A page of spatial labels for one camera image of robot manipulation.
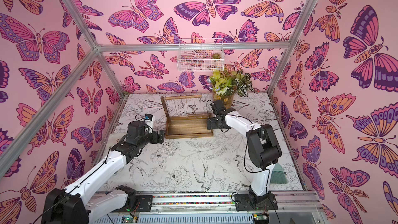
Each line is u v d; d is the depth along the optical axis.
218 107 0.77
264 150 0.49
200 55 0.95
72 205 0.39
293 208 0.74
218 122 0.70
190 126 1.03
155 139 0.75
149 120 0.73
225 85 0.99
